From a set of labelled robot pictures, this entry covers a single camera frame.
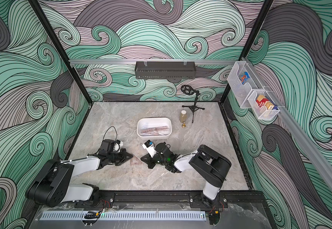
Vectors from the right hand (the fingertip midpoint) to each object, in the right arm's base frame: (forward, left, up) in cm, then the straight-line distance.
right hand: (142, 158), depth 84 cm
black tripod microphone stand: (+40, -31, +19) cm, 54 cm away
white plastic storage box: (+28, 0, -2) cm, 28 cm away
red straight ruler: (+22, -7, -3) cm, 23 cm away
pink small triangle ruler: (0, +5, -4) cm, 7 cm away
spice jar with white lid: (+30, -27, +3) cm, 40 cm away
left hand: (+3, +7, -2) cm, 7 cm away
